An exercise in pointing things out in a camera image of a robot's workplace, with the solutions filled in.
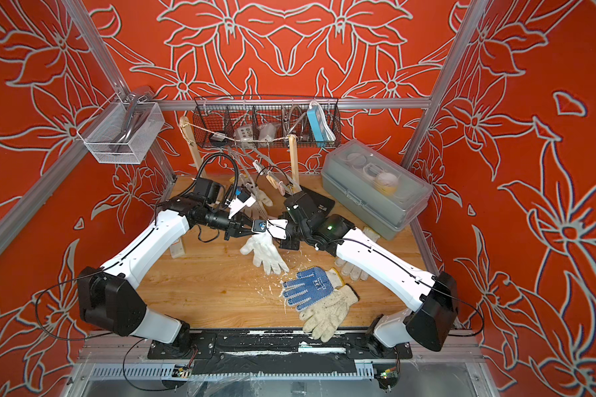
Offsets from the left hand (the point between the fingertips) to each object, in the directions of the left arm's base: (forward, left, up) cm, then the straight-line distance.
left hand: (258, 228), depth 74 cm
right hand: (-1, -3, +2) cm, 4 cm away
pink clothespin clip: (+14, -6, +3) cm, 16 cm away
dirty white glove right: (-1, -32, -23) cm, 39 cm away
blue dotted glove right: (-8, -17, -23) cm, 30 cm away
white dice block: (+40, +11, +7) cm, 42 cm away
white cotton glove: (-5, -2, -7) cm, 9 cm away
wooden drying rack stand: (+24, +25, +4) cm, 35 cm away
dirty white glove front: (-19, -22, -23) cm, 37 cm away
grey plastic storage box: (+20, -41, -3) cm, 46 cm away
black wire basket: (+44, +2, +9) cm, 45 cm away
